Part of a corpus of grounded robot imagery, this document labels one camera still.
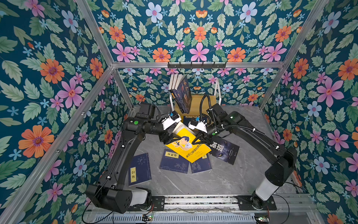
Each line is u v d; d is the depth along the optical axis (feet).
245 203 2.39
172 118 1.90
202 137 2.04
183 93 2.71
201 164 2.84
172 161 2.90
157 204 2.41
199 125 2.03
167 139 1.98
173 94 2.50
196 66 3.04
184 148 2.27
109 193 1.22
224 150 3.05
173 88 2.42
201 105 2.08
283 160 1.43
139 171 2.78
